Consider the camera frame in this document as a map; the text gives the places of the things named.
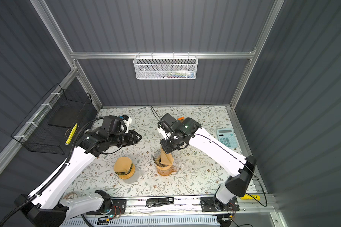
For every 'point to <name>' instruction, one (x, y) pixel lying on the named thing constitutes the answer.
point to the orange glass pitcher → (166, 172)
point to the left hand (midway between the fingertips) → (141, 137)
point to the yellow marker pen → (71, 134)
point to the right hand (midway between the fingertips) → (166, 149)
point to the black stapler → (151, 202)
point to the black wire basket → (50, 126)
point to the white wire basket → (165, 67)
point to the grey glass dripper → (156, 158)
